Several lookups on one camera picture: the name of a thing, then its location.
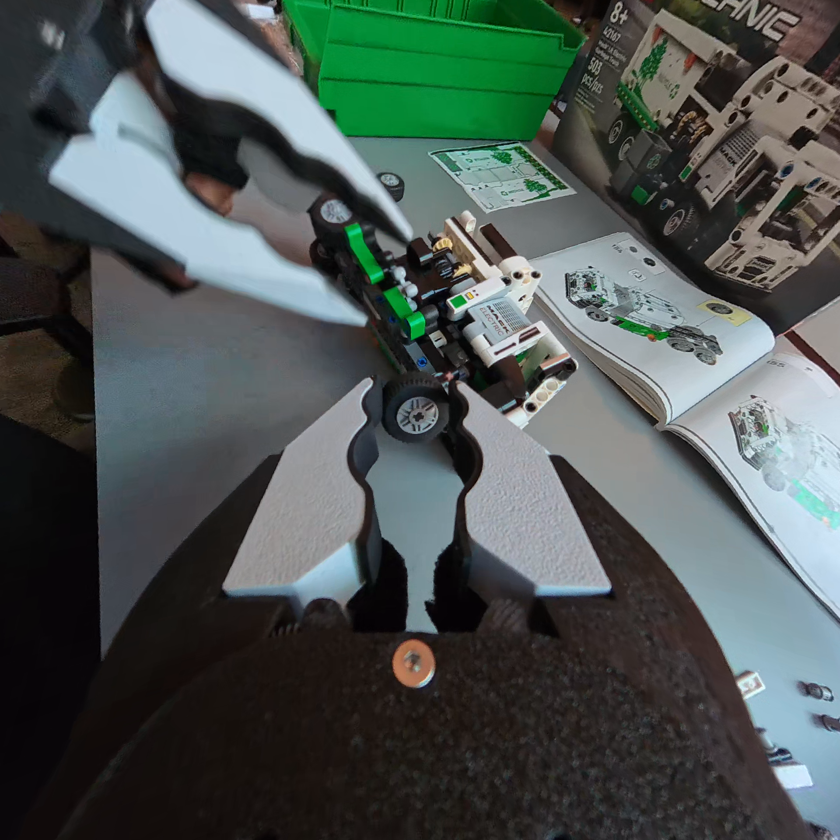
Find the white and black lego piece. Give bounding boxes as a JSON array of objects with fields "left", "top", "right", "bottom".
[{"left": 755, "top": 725, "right": 815, "bottom": 790}]

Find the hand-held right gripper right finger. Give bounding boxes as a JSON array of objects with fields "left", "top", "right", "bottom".
[{"left": 448, "top": 381, "right": 614, "bottom": 599}]

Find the person's left hand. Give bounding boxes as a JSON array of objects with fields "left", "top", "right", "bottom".
[{"left": 184, "top": 172, "right": 236, "bottom": 216}]

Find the open instruction booklet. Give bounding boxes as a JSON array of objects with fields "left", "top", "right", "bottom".
[{"left": 528, "top": 231, "right": 840, "bottom": 621}]

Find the lego set cardboard box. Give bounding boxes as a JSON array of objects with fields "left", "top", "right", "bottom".
[{"left": 550, "top": 0, "right": 840, "bottom": 336}]

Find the green plastic bin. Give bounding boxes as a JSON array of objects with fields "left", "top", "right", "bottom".
[{"left": 282, "top": 0, "right": 587, "bottom": 140}]

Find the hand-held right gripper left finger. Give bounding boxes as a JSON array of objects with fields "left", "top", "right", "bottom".
[{"left": 222, "top": 376, "right": 388, "bottom": 601}]

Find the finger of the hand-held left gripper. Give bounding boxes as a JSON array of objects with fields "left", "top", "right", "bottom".
[
  {"left": 48, "top": 71, "right": 370, "bottom": 328},
  {"left": 143, "top": 0, "right": 414, "bottom": 244}
]

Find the white green lego truck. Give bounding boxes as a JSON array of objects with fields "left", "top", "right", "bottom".
[{"left": 308, "top": 196, "right": 580, "bottom": 429}]

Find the green white sticker sheet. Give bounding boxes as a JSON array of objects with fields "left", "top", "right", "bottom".
[{"left": 428, "top": 141, "right": 578, "bottom": 215}]

